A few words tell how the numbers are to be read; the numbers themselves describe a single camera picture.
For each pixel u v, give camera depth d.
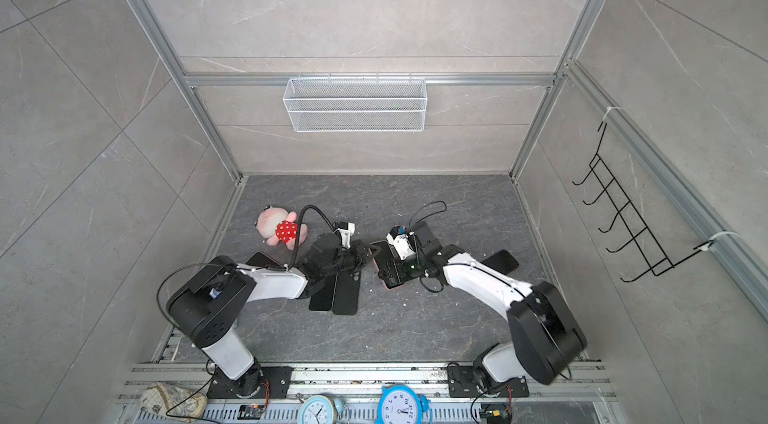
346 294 0.88
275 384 0.73
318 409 0.67
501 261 0.97
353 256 0.78
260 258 0.95
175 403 0.68
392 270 0.75
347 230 0.85
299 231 0.73
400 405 0.69
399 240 0.78
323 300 0.86
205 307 0.46
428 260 0.66
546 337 0.42
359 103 1.01
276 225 0.98
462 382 0.73
